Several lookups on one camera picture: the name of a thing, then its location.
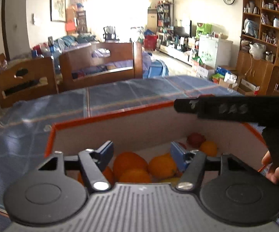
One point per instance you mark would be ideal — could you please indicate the large yellow round fruit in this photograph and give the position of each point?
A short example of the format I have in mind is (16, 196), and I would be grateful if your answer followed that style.
(172, 180)

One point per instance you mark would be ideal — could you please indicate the framed wall painting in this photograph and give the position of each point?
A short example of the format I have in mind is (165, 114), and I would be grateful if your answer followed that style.
(58, 10)

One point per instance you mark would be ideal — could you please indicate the large front orange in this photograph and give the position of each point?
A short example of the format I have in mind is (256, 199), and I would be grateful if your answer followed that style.
(127, 161)

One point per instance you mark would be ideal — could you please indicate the orange cardboard box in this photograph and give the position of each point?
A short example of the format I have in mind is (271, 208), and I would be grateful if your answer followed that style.
(150, 130)

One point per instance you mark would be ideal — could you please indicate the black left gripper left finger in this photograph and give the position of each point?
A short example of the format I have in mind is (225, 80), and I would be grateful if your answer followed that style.
(93, 163)

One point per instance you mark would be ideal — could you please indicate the small red tomato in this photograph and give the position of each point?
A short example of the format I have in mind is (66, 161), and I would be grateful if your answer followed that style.
(195, 139)

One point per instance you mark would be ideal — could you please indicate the blue plaid tablecloth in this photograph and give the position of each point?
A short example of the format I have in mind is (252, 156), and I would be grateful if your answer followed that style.
(25, 127)

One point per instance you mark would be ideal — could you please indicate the large orange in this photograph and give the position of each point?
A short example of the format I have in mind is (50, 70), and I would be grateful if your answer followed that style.
(162, 167)
(127, 161)

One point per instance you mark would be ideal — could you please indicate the white cabinet green decal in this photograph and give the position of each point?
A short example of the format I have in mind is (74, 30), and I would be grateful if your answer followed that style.
(214, 52)

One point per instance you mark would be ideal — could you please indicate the black office chair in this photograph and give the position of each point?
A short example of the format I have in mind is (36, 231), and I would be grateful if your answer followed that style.
(110, 34)

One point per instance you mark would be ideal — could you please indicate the wooden bookshelf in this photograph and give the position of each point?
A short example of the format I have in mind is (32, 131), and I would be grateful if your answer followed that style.
(259, 42)

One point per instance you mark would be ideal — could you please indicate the small tangerine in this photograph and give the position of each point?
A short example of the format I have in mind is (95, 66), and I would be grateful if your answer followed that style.
(210, 148)
(135, 176)

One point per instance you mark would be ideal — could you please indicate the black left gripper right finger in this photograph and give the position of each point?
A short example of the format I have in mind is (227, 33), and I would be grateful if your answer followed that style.
(191, 164)

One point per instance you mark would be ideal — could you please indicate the wooden chair left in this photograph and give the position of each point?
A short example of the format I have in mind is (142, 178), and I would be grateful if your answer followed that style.
(27, 80)

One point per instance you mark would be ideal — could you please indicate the wooden chair middle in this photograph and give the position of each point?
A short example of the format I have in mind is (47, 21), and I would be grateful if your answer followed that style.
(96, 55)

